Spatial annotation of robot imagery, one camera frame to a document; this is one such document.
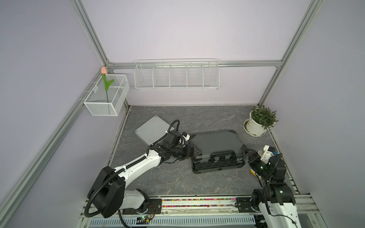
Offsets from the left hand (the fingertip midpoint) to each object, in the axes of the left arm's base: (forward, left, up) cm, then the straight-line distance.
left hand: (197, 155), depth 77 cm
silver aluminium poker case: (+28, +29, -13) cm, 42 cm away
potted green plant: (+20, -42, +4) cm, 47 cm away
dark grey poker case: (0, -13, +3) cm, 13 cm away
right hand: (0, -26, +2) cm, 26 cm away
